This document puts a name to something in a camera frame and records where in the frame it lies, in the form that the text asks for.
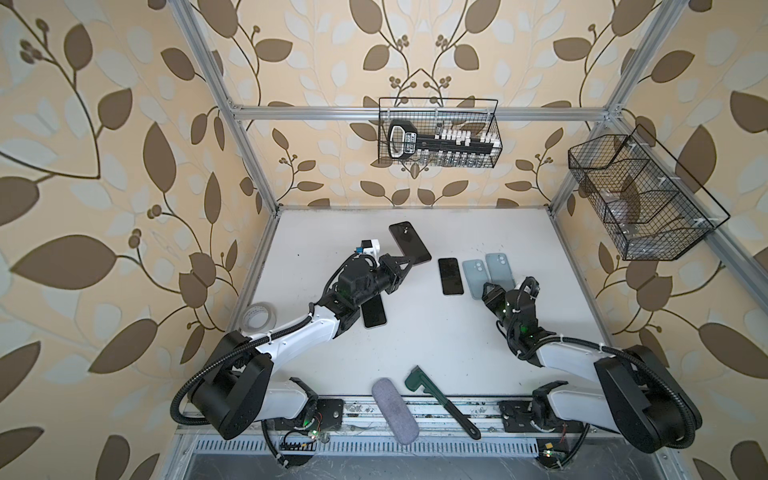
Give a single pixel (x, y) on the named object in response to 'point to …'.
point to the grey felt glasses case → (395, 412)
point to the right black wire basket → (644, 200)
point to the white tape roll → (258, 318)
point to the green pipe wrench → (418, 379)
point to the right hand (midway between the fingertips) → (489, 291)
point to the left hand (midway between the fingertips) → (419, 257)
